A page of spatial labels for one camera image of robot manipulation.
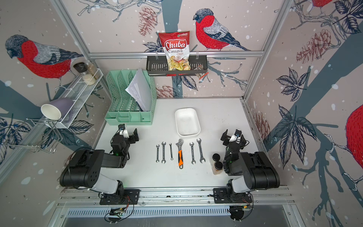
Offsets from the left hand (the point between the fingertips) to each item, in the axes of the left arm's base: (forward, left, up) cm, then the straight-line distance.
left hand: (131, 126), depth 92 cm
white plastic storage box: (+9, -38, -9) cm, 40 cm away
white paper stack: (+22, -5, +14) cm, 27 cm away
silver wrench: (-20, -23, -9) cm, 31 cm away
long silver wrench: (-20, -41, -9) cm, 46 cm away
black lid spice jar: (+18, +23, +26) cm, 39 cm away
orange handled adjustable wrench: (-17, -33, -9) cm, 39 cm away
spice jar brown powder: (-27, -54, 0) cm, 60 cm away
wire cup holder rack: (-20, +27, +26) cm, 43 cm away
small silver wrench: (-10, -17, -10) cm, 22 cm away
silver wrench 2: (-18, -46, -10) cm, 51 cm away
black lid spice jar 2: (-21, -53, 0) cm, 57 cm away
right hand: (-4, -67, +1) cm, 67 cm away
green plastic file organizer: (+20, +13, -7) cm, 25 cm away
